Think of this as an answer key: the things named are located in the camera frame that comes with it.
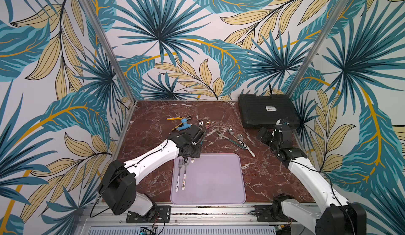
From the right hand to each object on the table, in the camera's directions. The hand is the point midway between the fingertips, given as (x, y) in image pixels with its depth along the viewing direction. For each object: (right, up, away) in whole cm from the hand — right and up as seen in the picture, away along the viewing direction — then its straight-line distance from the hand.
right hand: (266, 132), depth 84 cm
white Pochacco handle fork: (-47, -19, +4) cm, 50 cm away
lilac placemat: (-30, -24, -3) cm, 38 cm away
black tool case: (+7, +12, +22) cm, 26 cm away
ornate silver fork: (-36, +4, +21) cm, 42 cm away
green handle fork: (-21, -4, +16) cm, 27 cm away
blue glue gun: (-46, +3, +22) cm, 51 cm away
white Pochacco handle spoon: (-6, -11, +11) cm, 17 cm away
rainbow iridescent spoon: (-31, +3, +20) cm, 37 cm away
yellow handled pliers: (-44, +8, +25) cm, 51 cm away
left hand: (-38, -11, -2) cm, 40 cm away
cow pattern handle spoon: (-11, -5, +16) cm, 20 cm away
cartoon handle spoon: (-43, -17, +4) cm, 46 cm away
